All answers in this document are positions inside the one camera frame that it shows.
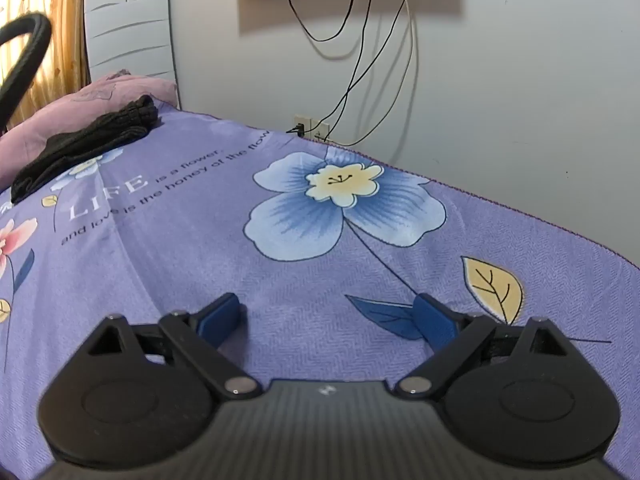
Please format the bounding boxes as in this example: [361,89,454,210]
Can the white plastic drawer cabinet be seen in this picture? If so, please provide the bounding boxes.
[83,0,179,97]

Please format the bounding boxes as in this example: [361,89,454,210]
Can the thick black hose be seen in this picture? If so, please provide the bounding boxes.
[0,14,53,136]

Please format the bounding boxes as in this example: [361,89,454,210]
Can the orange patterned curtain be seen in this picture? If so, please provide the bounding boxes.
[0,0,92,136]

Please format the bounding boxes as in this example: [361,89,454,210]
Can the dark corduroy pants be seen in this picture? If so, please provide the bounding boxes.
[11,95,161,205]

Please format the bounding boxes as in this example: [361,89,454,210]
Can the thin white cable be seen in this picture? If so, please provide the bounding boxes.
[316,0,420,144]

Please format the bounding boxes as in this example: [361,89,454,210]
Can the purple floral blanket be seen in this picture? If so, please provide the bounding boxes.
[0,99,640,480]

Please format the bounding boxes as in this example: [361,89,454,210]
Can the pink pillow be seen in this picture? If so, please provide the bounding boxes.
[0,73,180,191]

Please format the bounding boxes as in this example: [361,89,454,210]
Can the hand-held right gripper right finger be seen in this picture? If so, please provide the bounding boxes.
[394,293,572,401]

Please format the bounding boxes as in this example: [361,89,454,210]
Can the white wall outlet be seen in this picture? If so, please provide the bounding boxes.
[293,114,332,142]

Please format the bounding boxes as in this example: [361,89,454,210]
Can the thin black cable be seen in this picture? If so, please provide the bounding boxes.
[287,0,417,147]
[283,0,364,44]

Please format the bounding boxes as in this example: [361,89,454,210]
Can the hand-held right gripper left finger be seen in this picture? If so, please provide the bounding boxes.
[86,293,262,401]

